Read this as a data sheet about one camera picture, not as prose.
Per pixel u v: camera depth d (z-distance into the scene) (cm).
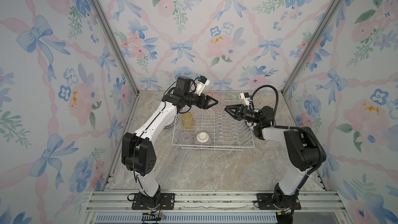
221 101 78
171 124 98
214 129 97
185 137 85
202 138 88
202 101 70
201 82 71
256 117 75
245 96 80
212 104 75
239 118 77
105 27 83
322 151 46
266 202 71
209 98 72
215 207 73
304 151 50
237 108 77
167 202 74
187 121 93
